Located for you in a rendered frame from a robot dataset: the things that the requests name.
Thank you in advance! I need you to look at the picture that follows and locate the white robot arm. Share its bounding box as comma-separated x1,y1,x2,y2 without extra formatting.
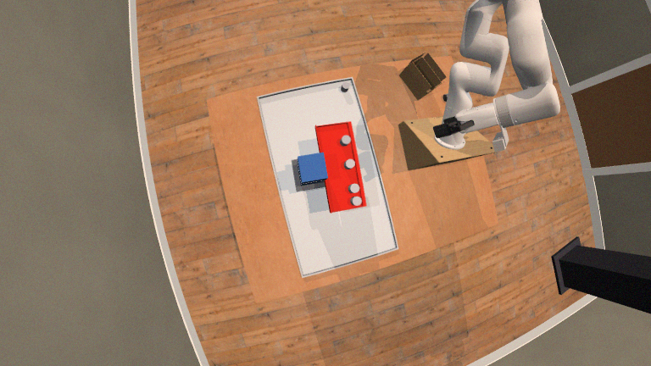
442,0,560,152

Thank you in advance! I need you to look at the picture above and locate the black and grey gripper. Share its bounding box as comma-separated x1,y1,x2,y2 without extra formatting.
433,98,501,138

